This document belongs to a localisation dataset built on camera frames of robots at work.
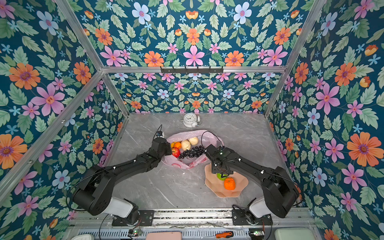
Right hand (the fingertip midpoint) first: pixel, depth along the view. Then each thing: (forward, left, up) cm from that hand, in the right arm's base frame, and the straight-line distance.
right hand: (219, 169), depth 84 cm
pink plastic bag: (+23, +8, -1) cm, 25 cm away
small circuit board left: (-29, +43, -6) cm, 52 cm away
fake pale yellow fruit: (+21, +15, -1) cm, 26 cm away
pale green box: (-30, -32, -2) cm, 44 cm away
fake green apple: (-3, 0, -2) cm, 4 cm away
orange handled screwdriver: (-30, 0, -5) cm, 30 cm away
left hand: (+16, +30, +6) cm, 34 cm away
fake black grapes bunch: (+12, +13, -1) cm, 18 cm away
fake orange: (+17, +26, -1) cm, 31 cm away
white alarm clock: (+40, +19, -1) cm, 44 cm away
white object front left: (-31, +64, -2) cm, 71 cm away
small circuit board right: (-30, -16, -7) cm, 34 cm away
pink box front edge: (-30, +28, -4) cm, 41 cm away
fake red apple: (+12, +27, 0) cm, 29 cm away
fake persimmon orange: (-8, -5, 0) cm, 9 cm away
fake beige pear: (+17, +21, 0) cm, 27 cm away
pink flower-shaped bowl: (-8, +2, -5) cm, 9 cm away
